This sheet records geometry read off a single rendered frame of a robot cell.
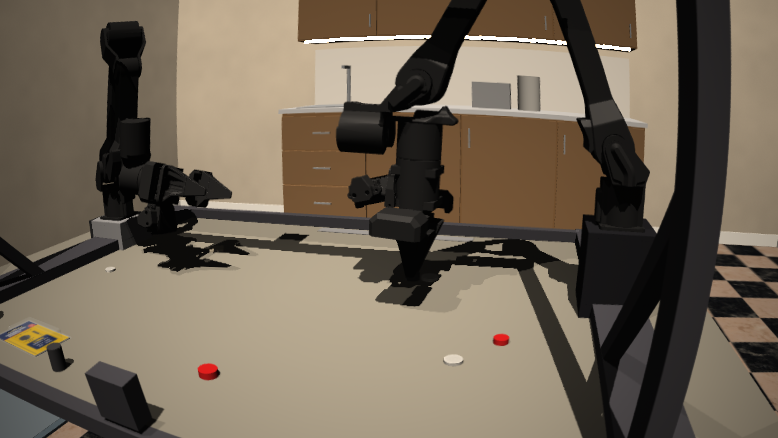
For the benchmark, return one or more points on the grey flat bar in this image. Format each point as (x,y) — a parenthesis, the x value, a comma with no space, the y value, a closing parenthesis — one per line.
(363,232)

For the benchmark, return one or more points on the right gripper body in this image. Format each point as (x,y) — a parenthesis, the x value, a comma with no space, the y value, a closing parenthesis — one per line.
(417,188)

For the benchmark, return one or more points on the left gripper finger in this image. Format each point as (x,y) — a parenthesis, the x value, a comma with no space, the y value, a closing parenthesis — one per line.
(214,190)
(174,183)

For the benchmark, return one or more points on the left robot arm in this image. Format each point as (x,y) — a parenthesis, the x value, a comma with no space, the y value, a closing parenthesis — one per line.
(131,137)

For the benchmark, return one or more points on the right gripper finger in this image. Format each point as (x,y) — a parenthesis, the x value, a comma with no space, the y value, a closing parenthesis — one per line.
(412,253)
(435,224)

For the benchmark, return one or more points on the yellow and blue blister pack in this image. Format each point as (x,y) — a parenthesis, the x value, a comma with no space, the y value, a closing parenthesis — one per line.
(32,336)

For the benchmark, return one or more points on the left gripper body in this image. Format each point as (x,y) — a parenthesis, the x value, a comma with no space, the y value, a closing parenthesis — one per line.
(149,184)

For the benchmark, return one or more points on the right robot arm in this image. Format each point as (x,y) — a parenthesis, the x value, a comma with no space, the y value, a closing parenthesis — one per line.
(363,129)

